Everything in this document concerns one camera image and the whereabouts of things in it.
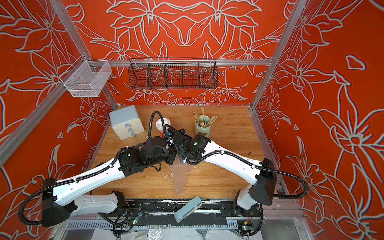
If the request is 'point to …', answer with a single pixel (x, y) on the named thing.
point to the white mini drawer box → (125, 122)
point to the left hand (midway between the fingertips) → (180, 148)
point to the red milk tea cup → (159, 124)
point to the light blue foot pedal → (188, 209)
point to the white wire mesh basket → (86, 78)
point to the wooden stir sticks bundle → (202, 122)
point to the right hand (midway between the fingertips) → (185, 151)
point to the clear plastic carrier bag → (180, 169)
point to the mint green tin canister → (204, 131)
